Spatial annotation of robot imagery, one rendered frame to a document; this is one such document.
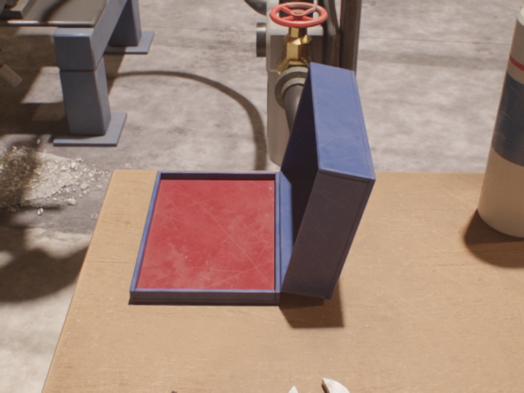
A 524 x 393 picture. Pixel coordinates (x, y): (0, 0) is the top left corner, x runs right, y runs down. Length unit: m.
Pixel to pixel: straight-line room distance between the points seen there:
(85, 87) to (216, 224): 1.05
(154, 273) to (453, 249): 0.24
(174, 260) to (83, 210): 0.90
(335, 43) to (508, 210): 0.36
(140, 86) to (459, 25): 0.97
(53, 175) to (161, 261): 1.02
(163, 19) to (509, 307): 1.85
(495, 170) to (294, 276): 0.19
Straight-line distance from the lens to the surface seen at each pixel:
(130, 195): 0.67
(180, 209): 0.64
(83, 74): 1.62
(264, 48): 1.04
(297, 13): 0.94
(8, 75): 1.42
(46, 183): 1.57
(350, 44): 0.91
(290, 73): 0.90
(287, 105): 0.86
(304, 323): 0.54
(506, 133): 0.60
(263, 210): 0.63
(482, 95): 1.92
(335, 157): 0.49
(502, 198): 0.62
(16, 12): 1.66
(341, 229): 0.51
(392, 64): 2.03
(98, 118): 1.67
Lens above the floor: 0.85
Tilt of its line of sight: 35 degrees down
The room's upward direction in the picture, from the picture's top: straight up
